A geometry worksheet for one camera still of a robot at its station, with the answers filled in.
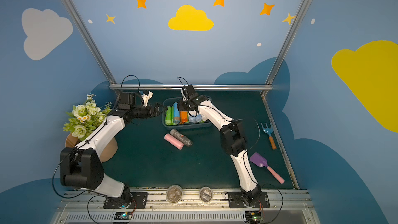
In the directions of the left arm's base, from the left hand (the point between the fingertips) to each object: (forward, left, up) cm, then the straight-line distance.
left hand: (164, 108), depth 84 cm
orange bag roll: (+6, -9, -14) cm, 18 cm away
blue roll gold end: (+7, -4, -15) cm, 17 cm away
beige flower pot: (-18, +46, -7) cm, 50 cm away
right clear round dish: (-38, -24, -16) cm, 48 cm away
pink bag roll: (-10, -4, -20) cm, 22 cm away
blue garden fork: (+1, -65, -21) cm, 69 cm away
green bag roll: (+9, +1, -19) cm, 21 cm away
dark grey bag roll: (-10, -12, -18) cm, 24 cm away
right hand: (+9, -7, -7) cm, 14 cm away
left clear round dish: (-38, -9, -16) cm, 43 cm away
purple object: (-20, -56, -20) cm, 63 cm away
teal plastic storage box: (+4, -16, -16) cm, 23 cm away
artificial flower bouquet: (-14, +32, +9) cm, 36 cm away
